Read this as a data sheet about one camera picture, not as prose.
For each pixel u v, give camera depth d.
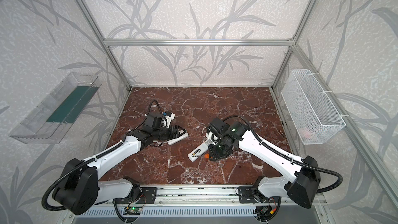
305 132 0.73
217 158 0.62
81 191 0.40
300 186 0.37
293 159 0.41
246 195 0.74
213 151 0.62
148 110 1.05
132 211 0.72
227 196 0.75
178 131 0.76
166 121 0.71
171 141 0.90
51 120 0.63
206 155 0.74
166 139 0.74
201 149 0.87
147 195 0.74
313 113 0.62
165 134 0.72
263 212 0.76
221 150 0.61
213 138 0.65
